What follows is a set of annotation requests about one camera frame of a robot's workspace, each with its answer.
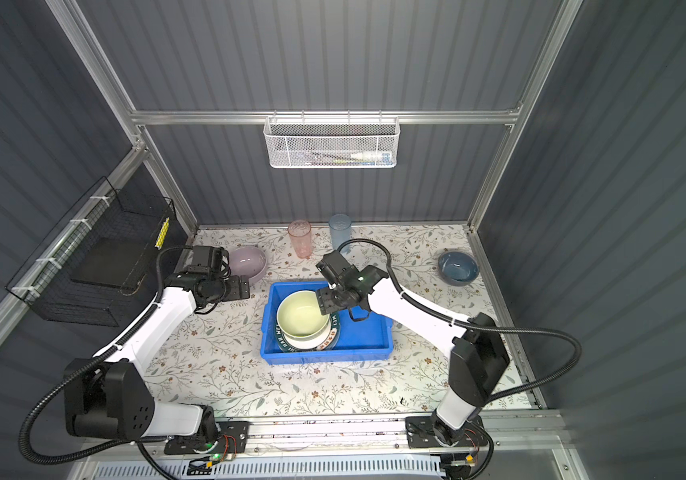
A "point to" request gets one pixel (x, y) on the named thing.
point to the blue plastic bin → (358, 339)
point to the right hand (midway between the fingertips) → (332, 301)
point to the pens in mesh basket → (346, 158)
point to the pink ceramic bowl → (248, 261)
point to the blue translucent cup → (340, 226)
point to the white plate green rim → (309, 344)
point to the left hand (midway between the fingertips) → (232, 288)
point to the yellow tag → (161, 238)
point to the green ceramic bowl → (299, 315)
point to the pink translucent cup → (301, 238)
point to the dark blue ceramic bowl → (457, 268)
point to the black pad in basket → (114, 261)
